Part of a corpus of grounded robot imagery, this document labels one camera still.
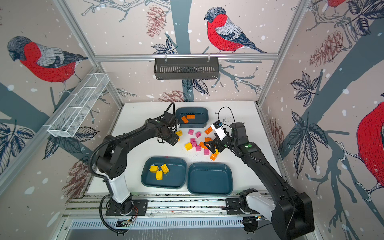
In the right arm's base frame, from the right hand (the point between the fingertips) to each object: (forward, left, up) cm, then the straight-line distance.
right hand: (210, 139), depth 79 cm
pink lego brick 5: (+1, +2, -17) cm, 17 cm away
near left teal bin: (-16, +19, -17) cm, 30 cm away
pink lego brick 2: (+14, +8, -16) cm, 22 cm away
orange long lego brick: (+29, +14, -15) cm, 36 cm away
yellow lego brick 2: (-11, +26, -16) cm, 32 cm away
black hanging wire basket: (+53, +19, +11) cm, 57 cm away
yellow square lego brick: (+4, +13, -16) cm, 21 cm away
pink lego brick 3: (+8, +10, -16) cm, 21 cm away
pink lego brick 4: (+4, +7, -17) cm, 19 cm away
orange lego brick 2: (+18, 0, -17) cm, 25 cm away
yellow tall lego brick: (-15, +28, -14) cm, 35 cm away
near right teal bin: (-15, 0, -17) cm, 23 cm away
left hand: (+7, +24, -10) cm, 27 cm away
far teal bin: (+30, +5, -16) cm, 35 cm away
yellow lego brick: (-11, +33, -15) cm, 38 cm away
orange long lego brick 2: (+10, +1, -16) cm, 19 cm away
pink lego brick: (+16, +13, -16) cm, 26 cm away
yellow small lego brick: (-9, -3, +3) cm, 10 cm away
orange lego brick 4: (-2, -3, -16) cm, 17 cm away
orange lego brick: (+25, +17, -14) cm, 33 cm away
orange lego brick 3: (+7, +5, -18) cm, 20 cm away
